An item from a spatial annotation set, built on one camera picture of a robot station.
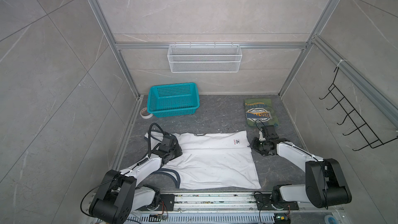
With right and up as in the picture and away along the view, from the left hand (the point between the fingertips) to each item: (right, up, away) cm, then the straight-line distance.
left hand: (179, 146), depth 90 cm
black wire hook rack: (+80, +10, -32) cm, 86 cm away
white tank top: (+24, -7, -4) cm, 25 cm away
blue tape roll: (+72, -28, -21) cm, 80 cm away
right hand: (+43, +1, +2) cm, 43 cm away
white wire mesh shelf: (+15, +56, +11) cm, 59 cm away
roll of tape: (-27, +19, +17) cm, 37 cm away
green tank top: (+54, +19, +16) cm, 59 cm away
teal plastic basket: (-13, +29, +26) cm, 41 cm away
